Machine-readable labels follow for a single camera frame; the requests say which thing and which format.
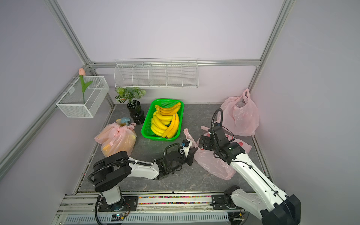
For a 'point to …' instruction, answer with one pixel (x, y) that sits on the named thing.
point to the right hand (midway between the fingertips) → (206, 140)
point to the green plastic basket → (146, 130)
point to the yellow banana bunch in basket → (162, 117)
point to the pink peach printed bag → (208, 160)
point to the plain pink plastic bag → (240, 115)
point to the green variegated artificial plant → (130, 94)
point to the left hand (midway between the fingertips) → (198, 149)
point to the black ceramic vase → (136, 113)
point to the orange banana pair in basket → (171, 130)
